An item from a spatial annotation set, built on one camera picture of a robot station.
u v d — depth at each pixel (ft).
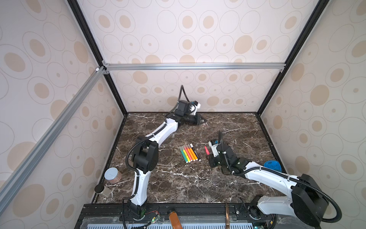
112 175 2.66
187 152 3.12
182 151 3.18
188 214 2.44
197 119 2.62
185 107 2.40
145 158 1.76
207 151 2.72
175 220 2.29
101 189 2.37
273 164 2.67
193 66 5.29
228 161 2.07
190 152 3.13
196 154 3.10
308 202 1.35
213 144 2.44
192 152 3.15
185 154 3.10
